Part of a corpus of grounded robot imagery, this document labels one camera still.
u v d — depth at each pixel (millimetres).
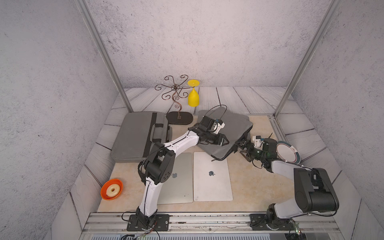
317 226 723
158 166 545
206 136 762
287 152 1009
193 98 998
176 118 1159
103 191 800
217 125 775
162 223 726
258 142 854
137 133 1042
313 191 445
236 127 1054
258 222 726
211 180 866
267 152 726
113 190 808
